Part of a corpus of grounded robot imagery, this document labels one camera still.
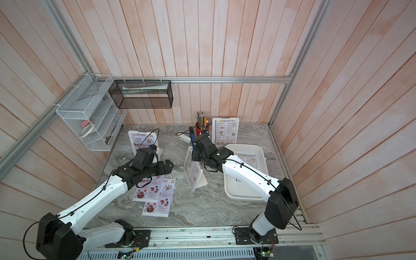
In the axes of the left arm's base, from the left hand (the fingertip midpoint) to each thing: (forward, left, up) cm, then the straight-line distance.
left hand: (166, 168), depth 82 cm
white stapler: (+30, -6, -11) cm, 33 cm away
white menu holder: (+17, +17, +2) cm, 24 cm away
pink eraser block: (+18, +42, +15) cm, 48 cm away
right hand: (+6, -15, +6) cm, 17 cm away
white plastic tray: (+16, -53, -12) cm, 57 cm away
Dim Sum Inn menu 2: (+28, -34, -2) cm, 44 cm away
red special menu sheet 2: (-16, +2, -14) cm, 21 cm away
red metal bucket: (+31, -16, -4) cm, 36 cm away
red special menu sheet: (-7, +10, -14) cm, 19 cm away
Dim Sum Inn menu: (0, -14, -2) cm, 14 cm away
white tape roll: (+15, +41, +12) cm, 45 cm away
